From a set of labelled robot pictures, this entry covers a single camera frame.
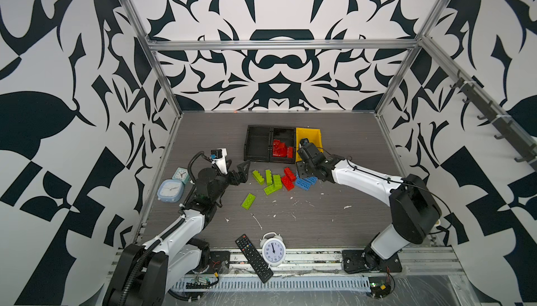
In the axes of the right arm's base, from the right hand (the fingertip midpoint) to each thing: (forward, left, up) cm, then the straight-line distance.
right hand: (303, 165), depth 90 cm
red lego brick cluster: (-3, +6, -7) cm, 10 cm away
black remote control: (-33, +20, -6) cm, 39 cm away
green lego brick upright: (-2, +15, -6) cm, 16 cm away
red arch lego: (+12, +9, -5) cm, 16 cm away
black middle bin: (+21, +7, -5) cm, 22 cm away
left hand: (-2, +25, +9) cm, 27 cm away
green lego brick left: (-2, +19, -6) cm, 21 cm away
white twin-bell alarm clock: (-31, +13, -6) cm, 34 cm away
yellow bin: (+19, -7, -3) cm, 20 cm away
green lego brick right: (-7, +11, -5) cm, 14 cm away
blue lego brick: (-5, 0, -7) cm, 9 cm away
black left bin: (+19, +21, -9) cm, 29 cm away
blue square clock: (-9, +56, -5) cm, 57 cm away
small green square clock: (-1, +53, -5) cm, 53 cm away
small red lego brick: (+11, +5, -7) cm, 14 cm away
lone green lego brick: (-12, +23, -8) cm, 28 cm away
